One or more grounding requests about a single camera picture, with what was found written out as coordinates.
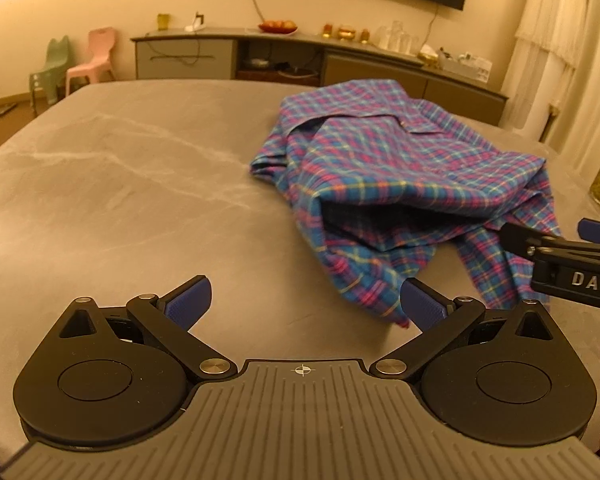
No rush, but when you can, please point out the pink plastic chair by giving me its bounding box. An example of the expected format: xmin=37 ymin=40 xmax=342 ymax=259
xmin=64 ymin=27 xmax=117 ymax=97

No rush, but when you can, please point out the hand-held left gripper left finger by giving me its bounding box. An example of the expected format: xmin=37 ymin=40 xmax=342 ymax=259
xmin=55 ymin=275 xmax=238 ymax=386

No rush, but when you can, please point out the blue pink plaid shirt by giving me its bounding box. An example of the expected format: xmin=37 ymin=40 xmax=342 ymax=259
xmin=249 ymin=79 xmax=563 ymax=330

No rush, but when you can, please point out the white box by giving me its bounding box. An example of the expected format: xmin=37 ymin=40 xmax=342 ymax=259
xmin=437 ymin=50 xmax=494 ymax=84

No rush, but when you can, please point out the group of clear glasses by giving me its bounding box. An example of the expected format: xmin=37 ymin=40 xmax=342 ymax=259
xmin=377 ymin=20 xmax=414 ymax=54

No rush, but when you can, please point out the white layered curtain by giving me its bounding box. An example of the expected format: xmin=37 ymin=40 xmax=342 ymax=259
xmin=500 ymin=0 xmax=600 ymax=161

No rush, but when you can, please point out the green plastic chair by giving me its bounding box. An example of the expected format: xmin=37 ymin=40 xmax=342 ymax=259
xmin=28 ymin=35 xmax=72 ymax=109

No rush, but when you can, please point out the plate of oranges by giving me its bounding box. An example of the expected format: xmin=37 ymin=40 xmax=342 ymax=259
xmin=258 ymin=19 xmax=299 ymax=37

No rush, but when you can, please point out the long grey sideboard cabinet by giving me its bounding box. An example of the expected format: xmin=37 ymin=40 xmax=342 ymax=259
xmin=130 ymin=29 xmax=510 ymax=127

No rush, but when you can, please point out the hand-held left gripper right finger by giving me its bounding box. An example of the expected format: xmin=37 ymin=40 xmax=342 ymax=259
xmin=369 ymin=277 xmax=556 ymax=383

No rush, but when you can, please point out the golden tissue holder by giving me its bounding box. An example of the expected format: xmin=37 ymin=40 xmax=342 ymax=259
xmin=417 ymin=43 xmax=441 ymax=69

